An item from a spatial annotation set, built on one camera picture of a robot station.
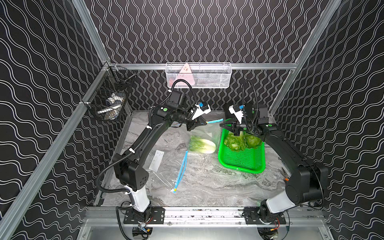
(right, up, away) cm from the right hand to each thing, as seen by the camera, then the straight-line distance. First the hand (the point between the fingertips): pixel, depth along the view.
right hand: (222, 123), depth 78 cm
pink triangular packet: (-19, +29, +12) cm, 37 cm away
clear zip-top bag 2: (-31, -27, +14) cm, 43 cm away
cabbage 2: (+12, -12, +14) cm, 22 cm away
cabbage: (-8, -13, +12) cm, 20 cm away
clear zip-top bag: (-5, -4, +4) cm, 7 cm away
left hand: (-10, +2, -5) cm, 11 cm away
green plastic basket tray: (+21, -23, +15) cm, 35 cm away
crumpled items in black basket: (-60, +12, +8) cm, 62 cm away
